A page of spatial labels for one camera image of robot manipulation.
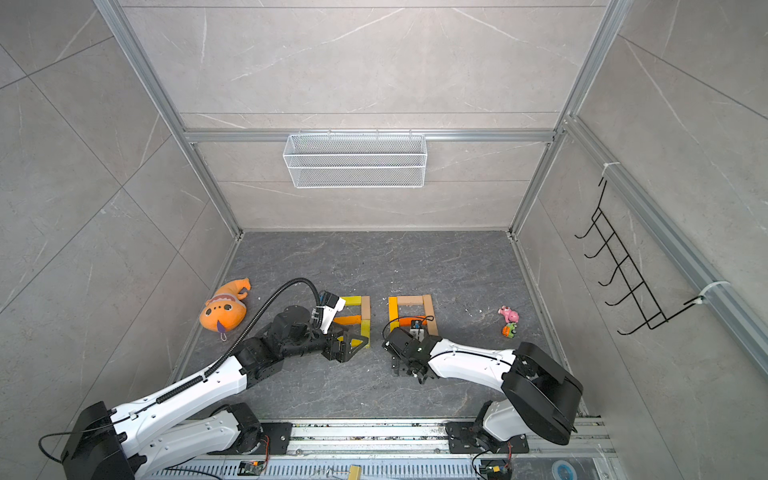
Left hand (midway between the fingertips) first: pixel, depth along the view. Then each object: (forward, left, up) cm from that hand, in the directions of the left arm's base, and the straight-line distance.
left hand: (361, 332), depth 74 cm
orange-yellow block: (+16, -9, -18) cm, 25 cm away
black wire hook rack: (-2, -63, +14) cm, 64 cm away
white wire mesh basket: (+57, +3, +12) cm, 59 cm away
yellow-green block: (+9, +1, -17) cm, 19 cm away
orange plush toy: (+12, +42, -8) cm, 45 cm away
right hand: (-3, -14, -18) cm, 23 cm away
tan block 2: (+16, 0, -16) cm, 22 cm away
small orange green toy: (+6, -44, -16) cm, 47 cm away
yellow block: (-4, +1, +3) cm, 5 cm away
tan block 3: (+19, -14, -17) cm, 29 cm away
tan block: (+15, -21, -17) cm, 31 cm away
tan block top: (+9, -20, -16) cm, 28 cm away
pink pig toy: (+12, -46, -16) cm, 50 cm away
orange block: (+13, -13, -21) cm, 28 cm away
